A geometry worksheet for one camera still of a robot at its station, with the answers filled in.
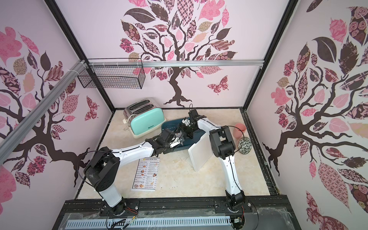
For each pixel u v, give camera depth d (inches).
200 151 33.2
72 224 27.4
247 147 37.4
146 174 33.6
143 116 36.3
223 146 24.1
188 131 35.4
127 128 40.4
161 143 27.4
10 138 20.1
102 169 18.0
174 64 36.8
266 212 28.6
